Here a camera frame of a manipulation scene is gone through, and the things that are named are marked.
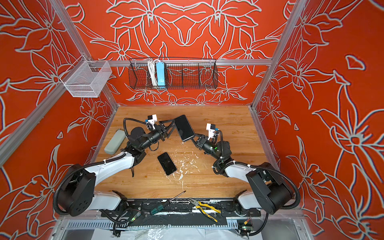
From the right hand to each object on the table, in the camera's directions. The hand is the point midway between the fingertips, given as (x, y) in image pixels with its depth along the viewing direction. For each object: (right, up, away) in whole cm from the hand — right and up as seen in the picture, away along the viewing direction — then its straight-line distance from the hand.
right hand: (188, 133), depth 72 cm
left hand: (-6, +5, +1) cm, 8 cm away
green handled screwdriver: (-14, -37, 0) cm, 39 cm away
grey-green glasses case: (-48, -8, +23) cm, 54 cm away
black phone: (-2, +3, +2) cm, 4 cm away
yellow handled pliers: (+5, -36, +2) cm, 36 cm away
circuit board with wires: (+27, -43, -4) cm, 51 cm away
